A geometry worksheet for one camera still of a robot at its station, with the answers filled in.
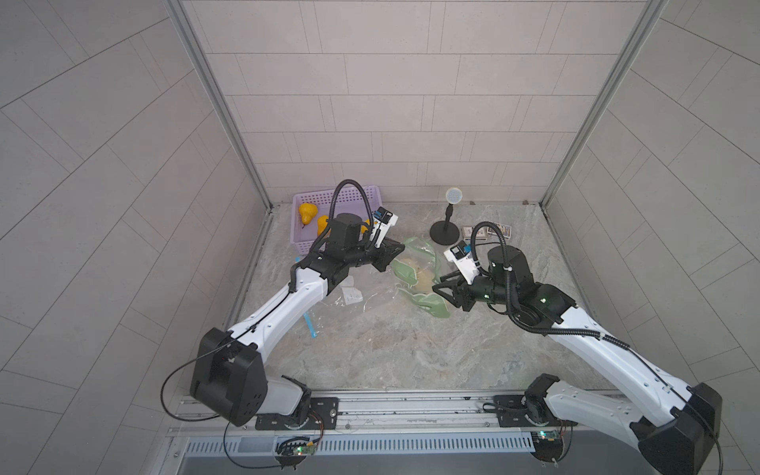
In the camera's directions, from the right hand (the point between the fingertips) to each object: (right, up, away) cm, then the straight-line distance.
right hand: (438, 285), depth 71 cm
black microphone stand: (+7, +12, +29) cm, 32 cm away
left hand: (-8, +9, +6) cm, 14 cm away
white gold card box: (+21, +12, +34) cm, 42 cm away
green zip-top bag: (-3, +3, +13) cm, 14 cm away
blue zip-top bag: (-23, -5, +13) cm, 27 cm away
